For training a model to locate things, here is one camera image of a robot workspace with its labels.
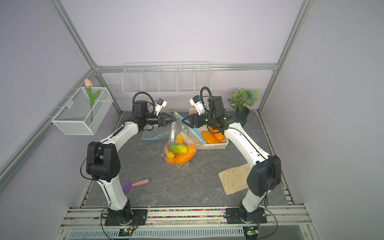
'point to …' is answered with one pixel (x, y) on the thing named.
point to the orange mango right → (219, 135)
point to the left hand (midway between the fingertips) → (175, 119)
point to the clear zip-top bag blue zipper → (190, 136)
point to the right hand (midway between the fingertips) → (185, 118)
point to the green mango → (180, 149)
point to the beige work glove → (234, 179)
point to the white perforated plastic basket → (223, 145)
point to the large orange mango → (183, 158)
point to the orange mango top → (209, 138)
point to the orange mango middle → (170, 160)
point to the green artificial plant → (241, 99)
